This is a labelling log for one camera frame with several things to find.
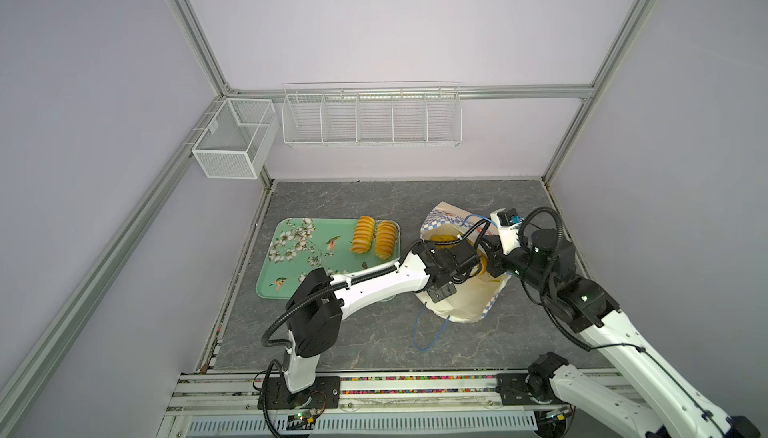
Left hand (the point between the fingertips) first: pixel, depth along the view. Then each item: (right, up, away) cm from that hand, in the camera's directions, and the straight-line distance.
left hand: (435, 283), depth 80 cm
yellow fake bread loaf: (-14, +10, +20) cm, 26 cm away
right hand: (+10, +13, -10) cm, 19 cm away
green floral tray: (-42, +8, +22) cm, 48 cm away
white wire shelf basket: (-19, +52, +19) cm, 58 cm away
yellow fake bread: (-22, +11, +20) cm, 32 cm away
